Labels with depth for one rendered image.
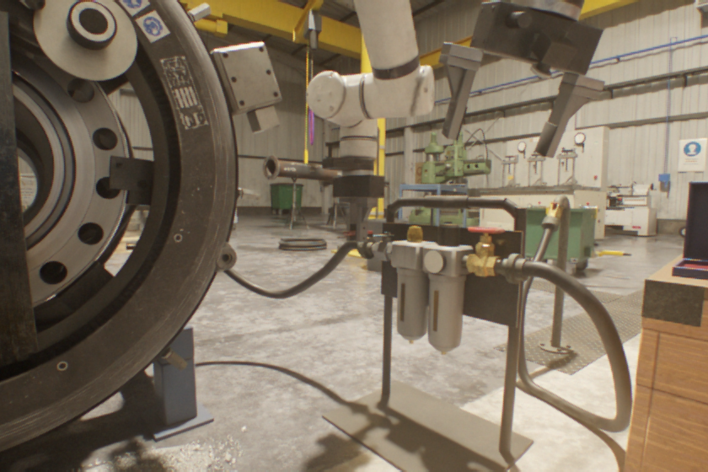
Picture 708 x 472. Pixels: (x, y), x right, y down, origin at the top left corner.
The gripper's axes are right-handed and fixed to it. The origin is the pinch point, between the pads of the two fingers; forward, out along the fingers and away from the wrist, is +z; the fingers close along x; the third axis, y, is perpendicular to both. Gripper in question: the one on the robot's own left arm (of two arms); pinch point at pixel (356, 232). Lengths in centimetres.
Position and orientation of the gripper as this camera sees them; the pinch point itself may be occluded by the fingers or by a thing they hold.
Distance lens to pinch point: 89.6
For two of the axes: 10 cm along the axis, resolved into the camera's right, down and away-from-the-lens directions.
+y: 7.4, -0.5, 6.7
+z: -0.2, 10.0, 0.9
